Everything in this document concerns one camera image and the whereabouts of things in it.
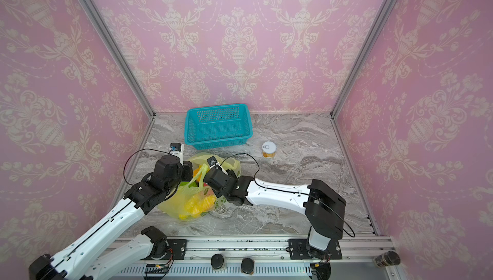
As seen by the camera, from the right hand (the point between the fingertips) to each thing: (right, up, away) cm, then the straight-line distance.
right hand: (219, 177), depth 80 cm
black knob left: (+2, -24, -16) cm, 29 cm away
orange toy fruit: (-7, +5, -11) cm, 14 cm away
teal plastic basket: (-6, +23, +36) cm, 43 cm away
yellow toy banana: (-9, -11, -1) cm, 14 cm away
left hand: (-11, +6, -2) cm, 13 cm away
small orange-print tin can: (+22, +10, +19) cm, 31 cm away
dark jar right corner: (+59, -23, -16) cm, 66 cm away
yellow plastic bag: (-15, -9, -7) cm, 19 cm away
